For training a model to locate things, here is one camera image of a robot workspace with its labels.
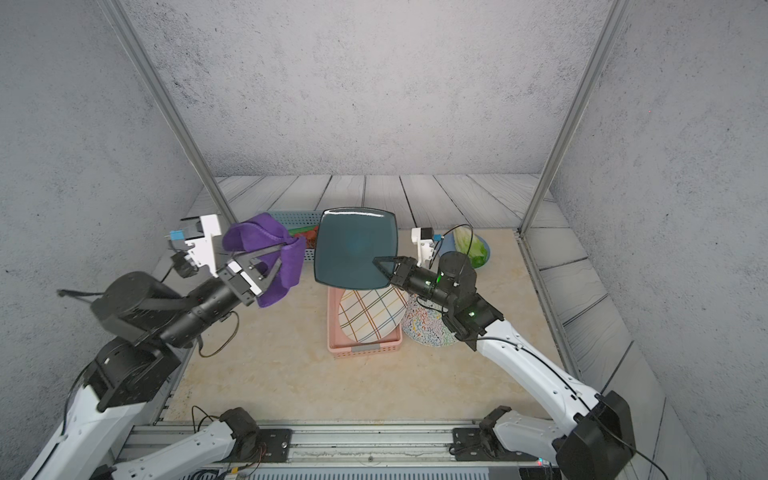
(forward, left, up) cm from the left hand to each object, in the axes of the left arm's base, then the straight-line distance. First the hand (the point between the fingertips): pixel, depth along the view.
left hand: (292, 251), depth 47 cm
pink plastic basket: (+5, -1, -46) cm, 47 cm away
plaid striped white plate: (+16, -9, -47) cm, 51 cm away
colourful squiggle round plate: (+14, -26, -50) cm, 58 cm away
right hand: (+9, -12, -14) cm, 21 cm away
